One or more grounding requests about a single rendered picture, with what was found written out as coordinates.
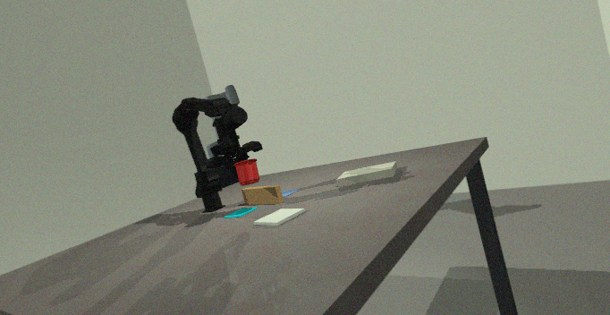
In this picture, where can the red translucent cup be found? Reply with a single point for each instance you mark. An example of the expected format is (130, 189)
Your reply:
(247, 171)

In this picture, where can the tan wooden bar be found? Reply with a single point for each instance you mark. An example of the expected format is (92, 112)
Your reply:
(263, 195)

